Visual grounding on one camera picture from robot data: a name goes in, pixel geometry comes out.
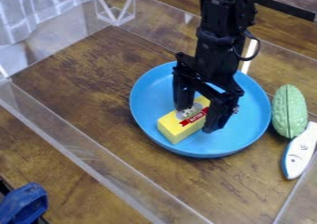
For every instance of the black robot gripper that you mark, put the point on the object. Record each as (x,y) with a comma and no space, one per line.
(207,73)

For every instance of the yellow toy butter block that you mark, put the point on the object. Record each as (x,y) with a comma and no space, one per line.
(179,124)

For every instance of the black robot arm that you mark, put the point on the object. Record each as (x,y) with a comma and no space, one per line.
(227,17)

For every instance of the blue round plastic plate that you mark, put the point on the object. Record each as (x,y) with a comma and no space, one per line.
(151,102)

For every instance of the green toy bitter gourd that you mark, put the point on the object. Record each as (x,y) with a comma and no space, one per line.
(288,111)

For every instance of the white blue toy fish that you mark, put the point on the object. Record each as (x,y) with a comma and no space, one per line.
(299,152)

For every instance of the clear acrylic enclosure wall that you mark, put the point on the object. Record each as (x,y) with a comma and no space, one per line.
(78,113)

